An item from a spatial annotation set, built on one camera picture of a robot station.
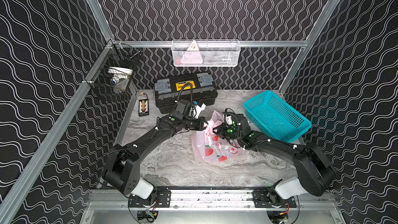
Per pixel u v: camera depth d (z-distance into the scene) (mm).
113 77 842
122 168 425
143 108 1083
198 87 993
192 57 895
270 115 1063
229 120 703
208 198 761
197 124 718
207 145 795
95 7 766
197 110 748
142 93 1184
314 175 434
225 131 760
